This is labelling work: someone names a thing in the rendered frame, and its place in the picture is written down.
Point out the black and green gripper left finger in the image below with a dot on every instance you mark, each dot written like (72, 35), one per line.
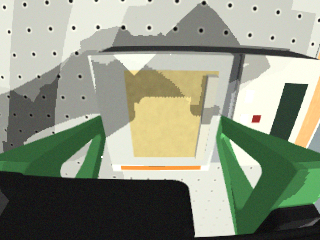
(44, 157)

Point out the grey perforated base plate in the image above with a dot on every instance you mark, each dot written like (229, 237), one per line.
(45, 78)

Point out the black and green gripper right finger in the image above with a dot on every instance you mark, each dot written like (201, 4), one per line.
(290, 174)

